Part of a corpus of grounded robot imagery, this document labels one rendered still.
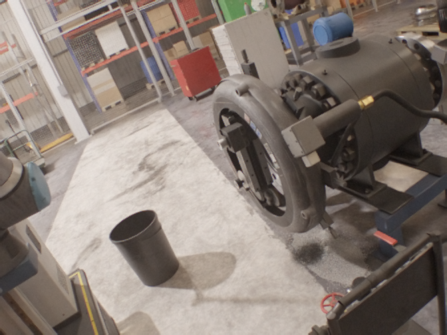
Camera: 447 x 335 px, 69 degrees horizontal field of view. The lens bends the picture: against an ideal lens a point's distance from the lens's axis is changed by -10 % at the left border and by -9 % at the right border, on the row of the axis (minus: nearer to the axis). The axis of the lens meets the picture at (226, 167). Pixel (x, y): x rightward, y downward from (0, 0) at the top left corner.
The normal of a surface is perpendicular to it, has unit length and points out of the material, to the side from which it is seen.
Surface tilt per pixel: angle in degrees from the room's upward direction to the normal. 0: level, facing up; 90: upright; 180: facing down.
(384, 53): 37
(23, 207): 114
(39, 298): 90
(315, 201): 105
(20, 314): 90
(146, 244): 93
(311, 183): 91
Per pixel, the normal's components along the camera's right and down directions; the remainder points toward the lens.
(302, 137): 0.20, -0.11
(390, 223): 0.37, 0.23
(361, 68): -0.04, -0.50
